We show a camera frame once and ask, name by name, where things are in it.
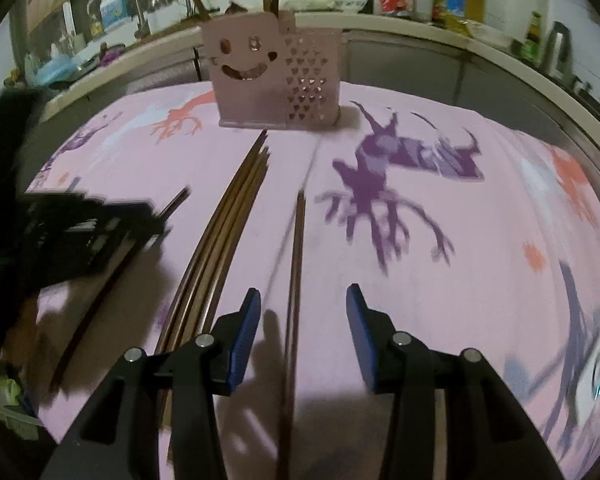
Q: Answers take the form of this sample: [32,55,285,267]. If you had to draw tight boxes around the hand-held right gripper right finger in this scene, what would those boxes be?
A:
[346,283,566,480]

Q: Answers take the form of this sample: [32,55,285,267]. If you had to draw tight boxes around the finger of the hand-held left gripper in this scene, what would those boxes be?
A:
[95,217,173,261]
[92,199,155,226]

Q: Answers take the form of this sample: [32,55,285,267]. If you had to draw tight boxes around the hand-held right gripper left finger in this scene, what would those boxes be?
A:
[40,287,262,480]

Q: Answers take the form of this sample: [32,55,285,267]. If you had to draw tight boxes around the bundle of wooden chopsticks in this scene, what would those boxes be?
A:
[152,130,271,461]

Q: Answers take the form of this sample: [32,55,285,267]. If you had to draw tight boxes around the pink smiley utensil holder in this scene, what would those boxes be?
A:
[201,10,344,132]

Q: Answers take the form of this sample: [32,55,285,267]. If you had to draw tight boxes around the pink printed tablecloth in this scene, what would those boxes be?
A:
[25,80,600,480]

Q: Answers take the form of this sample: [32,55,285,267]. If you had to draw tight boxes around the pale green crumpled bag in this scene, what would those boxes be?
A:
[0,375,43,441]

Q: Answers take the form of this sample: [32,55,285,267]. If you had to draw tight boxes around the blue plastic container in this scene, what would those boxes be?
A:
[32,55,78,83]

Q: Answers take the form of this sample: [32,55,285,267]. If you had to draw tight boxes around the white jug with blue label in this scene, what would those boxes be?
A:
[99,0,131,28]

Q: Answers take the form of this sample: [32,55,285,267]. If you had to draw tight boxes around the white bag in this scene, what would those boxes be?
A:
[282,0,338,11]

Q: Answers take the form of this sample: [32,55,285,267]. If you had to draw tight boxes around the kitchen counter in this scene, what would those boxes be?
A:
[10,5,600,191]

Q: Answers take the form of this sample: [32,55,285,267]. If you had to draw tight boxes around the black gas stove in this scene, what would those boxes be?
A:
[555,67,600,128]

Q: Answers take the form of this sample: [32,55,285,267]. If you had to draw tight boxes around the green glass bottle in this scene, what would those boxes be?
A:
[524,10,543,63]

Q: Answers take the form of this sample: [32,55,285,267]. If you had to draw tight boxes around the steel kettle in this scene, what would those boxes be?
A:
[542,21,576,81]

